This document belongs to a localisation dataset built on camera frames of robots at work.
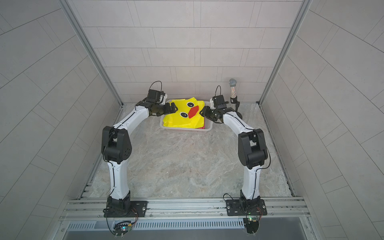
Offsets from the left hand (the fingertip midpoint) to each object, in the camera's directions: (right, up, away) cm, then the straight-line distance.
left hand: (175, 107), depth 97 cm
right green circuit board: (+41, -55, -29) cm, 75 cm away
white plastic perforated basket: (+21, -11, -6) cm, 25 cm away
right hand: (+18, -3, -2) cm, 19 cm away
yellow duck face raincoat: (+8, -5, -1) cm, 10 cm away
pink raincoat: (+19, -12, -6) cm, 23 cm away
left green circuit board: (-18, -55, -32) cm, 66 cm away
